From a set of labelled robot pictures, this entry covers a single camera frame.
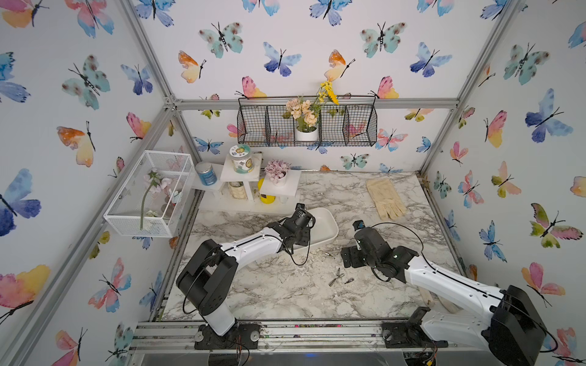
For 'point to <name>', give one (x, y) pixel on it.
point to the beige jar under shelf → (237, 190)
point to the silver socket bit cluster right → (351, 279)
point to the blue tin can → (207, 174)
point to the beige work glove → (386, 198)
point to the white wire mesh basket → (152, 201)
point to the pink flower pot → (277, 171)
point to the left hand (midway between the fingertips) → (304, 231)
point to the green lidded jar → (241, 159)
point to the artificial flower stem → (156, 184)
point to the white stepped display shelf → (249, 193)
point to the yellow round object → (265, 198)
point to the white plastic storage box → (325, 229)
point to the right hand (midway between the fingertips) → (353, 249)
